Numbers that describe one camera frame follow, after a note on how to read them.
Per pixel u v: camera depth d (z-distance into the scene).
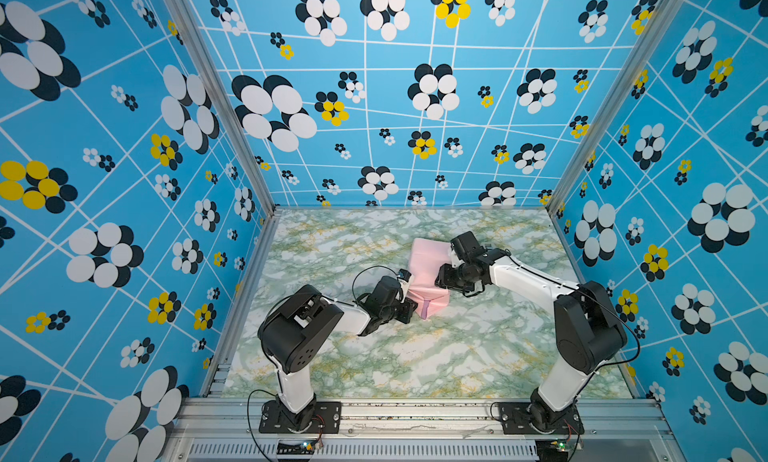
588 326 0.47
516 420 0.72
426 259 0.96
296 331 0.48
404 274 0.84
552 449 0.70
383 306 0.74
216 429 0.75
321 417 0.73
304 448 0.71
